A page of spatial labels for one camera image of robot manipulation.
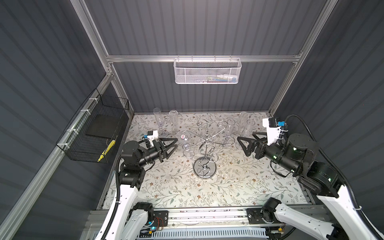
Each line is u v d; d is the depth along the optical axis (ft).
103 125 2.42
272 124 1.56
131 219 1.89
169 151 2.14
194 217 2.47
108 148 2.29
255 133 1.96
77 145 2.15
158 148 1.92
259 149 1.57
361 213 1.20
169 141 2.01
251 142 1.57
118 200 1.50
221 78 3.00
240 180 2.84
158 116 3.06
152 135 2.15
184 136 2.24
